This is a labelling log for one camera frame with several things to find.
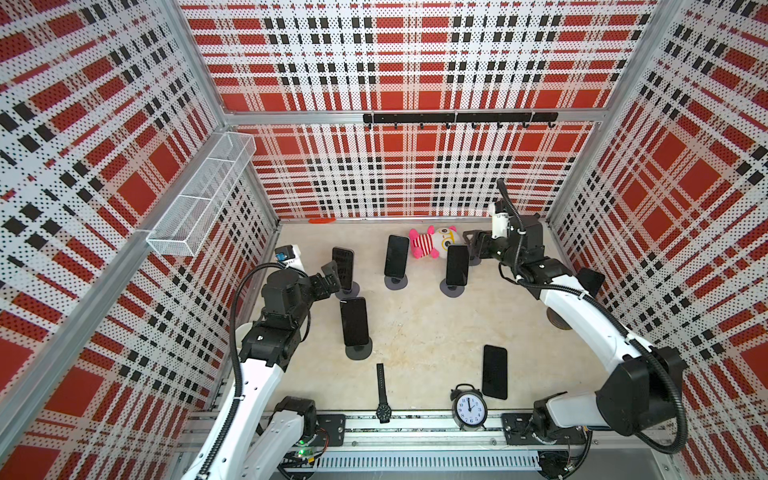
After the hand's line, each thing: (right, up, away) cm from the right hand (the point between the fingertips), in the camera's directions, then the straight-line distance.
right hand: (477, 233), depth 81 cm
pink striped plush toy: (-9, -2, +26) cm, 27 cm away
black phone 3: (+6, -39, +3) cm, 40 cm away
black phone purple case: (-33, -24, -2) cm, 41 cm away
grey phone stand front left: (-33, -35, +7) cm, 49 cm away
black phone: (-39, -8, +10) cm, 41 cm away
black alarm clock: (-4, -45, -6) cm, 45 cm away
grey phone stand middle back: (-23, -16, +21) cm, 35 cm away
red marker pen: (-56, +8, +46) cm, 73 cm away
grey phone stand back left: (-41, -20, +18) cm, 49 cm away
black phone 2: (-23, -7, +15) cm, 28 cm away
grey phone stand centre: (-3, -19, +21) cm, 28 cm away
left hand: (-41, -10, -7) cm, 43 cm away
